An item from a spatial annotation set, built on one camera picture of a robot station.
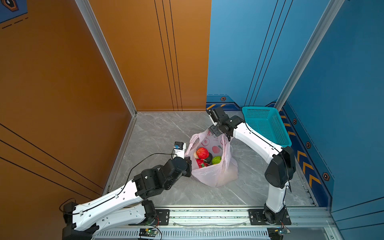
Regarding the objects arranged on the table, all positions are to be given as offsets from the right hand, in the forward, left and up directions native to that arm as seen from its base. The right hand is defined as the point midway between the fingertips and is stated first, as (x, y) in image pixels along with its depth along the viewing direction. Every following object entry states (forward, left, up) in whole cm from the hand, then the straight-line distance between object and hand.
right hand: (217, 125), depth 88 cm
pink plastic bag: (-27, -1, -5) cm, 28 cm away
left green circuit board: (-50, +36, -20) cm, 65 cm away
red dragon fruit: (-14, +9, -8) cm, 19 cm away
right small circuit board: (-50, -26, -21) cm, 60 cm away
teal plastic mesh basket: (+18, -40, -18) cm, 47 cm away
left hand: (-24, +15, +5) cm, 28 cm away
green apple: (-16, +1, -13) cm, 20 cm away
